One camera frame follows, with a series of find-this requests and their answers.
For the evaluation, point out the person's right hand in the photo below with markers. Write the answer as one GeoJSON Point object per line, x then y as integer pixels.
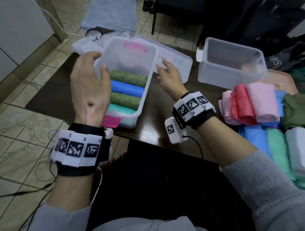
{"type": "Point", "coordinates": [170, 81]}

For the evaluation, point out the person's left hand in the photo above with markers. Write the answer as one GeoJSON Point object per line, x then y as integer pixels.
{"type": "Point", "coordinates": [89, 95]}

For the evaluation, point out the olive green bag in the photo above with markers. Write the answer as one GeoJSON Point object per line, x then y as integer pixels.
{"type": "Point", "coordinates": [128, 78]}
{"type": "Point", "coordinates": [294, 111]}
{"type": "Point", "coordinates": [125, 101]}

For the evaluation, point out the translucent zipper bag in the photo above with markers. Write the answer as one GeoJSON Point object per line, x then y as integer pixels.
{"type": "Point", "coordinates": [85, 45]}

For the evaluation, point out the small clear plastic bin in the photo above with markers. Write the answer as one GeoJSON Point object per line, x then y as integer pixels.
{"type": "Point", "coordinates": [226, 76]}

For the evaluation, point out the pink plastic bag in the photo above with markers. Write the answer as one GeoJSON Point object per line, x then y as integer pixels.
{"type": "Point", "coordinates": [263, 102]}
{"type": "Point", "coordinates": [225, 109]}

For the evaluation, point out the red plastic bag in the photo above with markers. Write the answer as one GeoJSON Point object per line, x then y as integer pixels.
{"type": "Point", "coordinates": [243, 104]}

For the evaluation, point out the white bag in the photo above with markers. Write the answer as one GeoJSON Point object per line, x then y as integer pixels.
{"type": "Point", "coordinates": [296, 152]}

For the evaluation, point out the person's right forearm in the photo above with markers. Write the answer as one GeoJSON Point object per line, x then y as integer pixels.
{"type": "Point", "coordinates": [238, 152]}

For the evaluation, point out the person's left forearm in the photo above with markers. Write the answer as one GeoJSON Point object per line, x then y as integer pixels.
{"type": "Point", "coordinates": [69, 192]}

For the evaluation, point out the person's black trousers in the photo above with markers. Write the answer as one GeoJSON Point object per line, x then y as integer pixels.
{"type": "Point", "coordinates": [166, 185]}

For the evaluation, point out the black right wristband with markers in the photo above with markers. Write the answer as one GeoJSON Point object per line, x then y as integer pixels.
{"type": "Point", "coordinates": [202, 119]}

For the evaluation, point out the black wristband with markers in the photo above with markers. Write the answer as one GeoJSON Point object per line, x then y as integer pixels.
{"type": "Point", "coordinates": [202, 119]}
{"type": "Point", "coordinates": [76, 169]}

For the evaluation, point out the black chair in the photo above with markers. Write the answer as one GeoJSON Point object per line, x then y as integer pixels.
{"type": "Point", "coordinates": [178, 9]}

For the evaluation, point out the black left wristband with markers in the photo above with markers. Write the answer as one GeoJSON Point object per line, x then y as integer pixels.
{"type": "Point", "coordinates": [76, 169]}

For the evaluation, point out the pair of black shoes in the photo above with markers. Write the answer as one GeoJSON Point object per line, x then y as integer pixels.
{"type": "Point", "coordinates": [148, 6]}

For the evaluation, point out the blue-grey floor mat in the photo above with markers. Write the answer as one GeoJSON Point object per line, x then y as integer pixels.
{"type": "Point", "coordinates": [109, 14]}

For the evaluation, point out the white cabinet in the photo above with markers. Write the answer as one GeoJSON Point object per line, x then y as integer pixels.
{"type": "Point", "coordinates": [21, 31]}

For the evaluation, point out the dark patterned bag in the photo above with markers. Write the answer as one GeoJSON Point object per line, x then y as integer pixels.
{"type": "Point", "coordinates": [286, 59]}

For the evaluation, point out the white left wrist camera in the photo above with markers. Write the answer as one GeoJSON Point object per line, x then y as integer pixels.
{"type": "Point", "coordinates": [108, 132]}

